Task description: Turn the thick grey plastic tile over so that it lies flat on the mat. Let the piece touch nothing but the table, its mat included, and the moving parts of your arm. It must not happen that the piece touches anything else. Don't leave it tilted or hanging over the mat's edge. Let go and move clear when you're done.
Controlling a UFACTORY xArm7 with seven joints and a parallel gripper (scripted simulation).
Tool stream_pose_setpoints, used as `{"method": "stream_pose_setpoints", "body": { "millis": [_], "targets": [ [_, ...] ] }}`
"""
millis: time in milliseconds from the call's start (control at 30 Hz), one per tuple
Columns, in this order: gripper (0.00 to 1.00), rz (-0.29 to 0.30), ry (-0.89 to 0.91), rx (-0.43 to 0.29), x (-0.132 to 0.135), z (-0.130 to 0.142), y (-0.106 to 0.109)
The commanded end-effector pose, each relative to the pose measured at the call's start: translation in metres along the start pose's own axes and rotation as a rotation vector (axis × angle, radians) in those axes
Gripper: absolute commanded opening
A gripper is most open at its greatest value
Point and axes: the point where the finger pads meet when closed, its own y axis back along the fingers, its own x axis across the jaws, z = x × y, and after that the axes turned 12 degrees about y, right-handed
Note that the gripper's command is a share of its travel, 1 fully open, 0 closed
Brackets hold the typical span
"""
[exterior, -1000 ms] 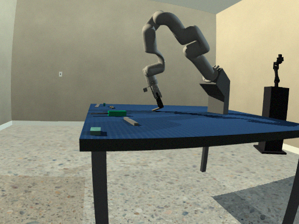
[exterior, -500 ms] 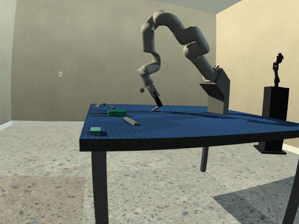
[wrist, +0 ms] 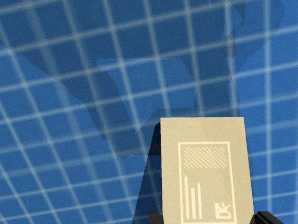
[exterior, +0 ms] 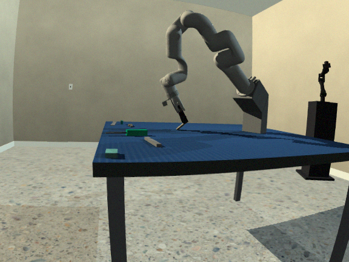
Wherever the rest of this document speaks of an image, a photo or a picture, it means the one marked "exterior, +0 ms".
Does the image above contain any dark blue grid mat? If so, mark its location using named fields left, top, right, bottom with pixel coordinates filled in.
left=93, top=122, right=349, bottom=163

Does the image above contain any pale green block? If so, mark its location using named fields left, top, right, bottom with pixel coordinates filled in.
left=105, top=149, right=118, bottom=158

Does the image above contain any green-handled screwdriver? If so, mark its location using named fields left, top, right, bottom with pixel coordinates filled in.
left=110, top=129, right=148, bottom=136

